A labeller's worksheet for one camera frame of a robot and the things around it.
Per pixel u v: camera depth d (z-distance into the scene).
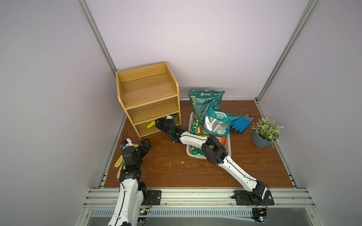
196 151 0.76
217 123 0.81
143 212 0.71
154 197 0.73
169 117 0.94
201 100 0.85
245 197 0.73
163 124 0.81
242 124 1.03
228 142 0.83
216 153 0.65
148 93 0.82
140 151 0.73
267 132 0.80
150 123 1.00
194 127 0.85
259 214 0.69
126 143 0.73
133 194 0.53
